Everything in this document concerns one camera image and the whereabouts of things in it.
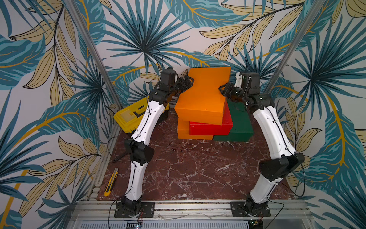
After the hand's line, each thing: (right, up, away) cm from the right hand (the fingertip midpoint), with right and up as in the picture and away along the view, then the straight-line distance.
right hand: (221, 88), depth 75 cm
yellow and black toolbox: (-55, -15, +16) cm, 59 cm away
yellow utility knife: (-61, -52, +6) cm, 80 cm away
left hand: (-15, +3, +3) cm, 16 cm away
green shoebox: (+15, -23, +9) cm, 28 cm away
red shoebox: (-10, -22, +9) cm, 26 cm away
